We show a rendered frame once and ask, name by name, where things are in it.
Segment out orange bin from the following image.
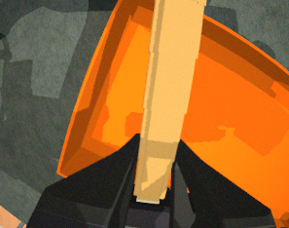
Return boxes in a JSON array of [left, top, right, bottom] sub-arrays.
[[56, 0, 289, 228]]

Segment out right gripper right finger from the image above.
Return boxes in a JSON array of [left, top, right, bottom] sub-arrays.
[[169, 138, 276, 228]]

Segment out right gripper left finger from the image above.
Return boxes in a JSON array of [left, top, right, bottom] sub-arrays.
[[35, 133, 140, 228]]

